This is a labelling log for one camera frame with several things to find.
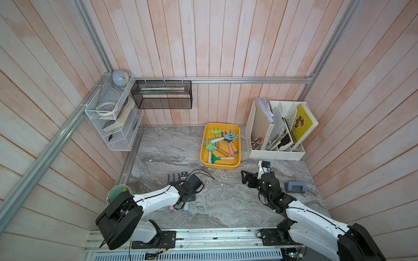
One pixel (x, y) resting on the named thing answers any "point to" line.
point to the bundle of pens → (257, 143)
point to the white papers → (265, 105)
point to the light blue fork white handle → (227, 137)
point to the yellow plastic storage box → (220, 146)
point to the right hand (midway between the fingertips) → (247, 171)
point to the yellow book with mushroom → (302, 123)
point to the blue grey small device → (296, 187)
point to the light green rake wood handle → (221, 151)
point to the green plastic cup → (117, 190)
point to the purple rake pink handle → (231, 149)
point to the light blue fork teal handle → (186, 206)
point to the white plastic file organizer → (269, 128)
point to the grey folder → (278, 125)
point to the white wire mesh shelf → (120, 129)
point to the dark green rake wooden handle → (214, 158)
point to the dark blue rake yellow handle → (223, 134)
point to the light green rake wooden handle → (216, 131)
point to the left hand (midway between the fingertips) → (187, 196)
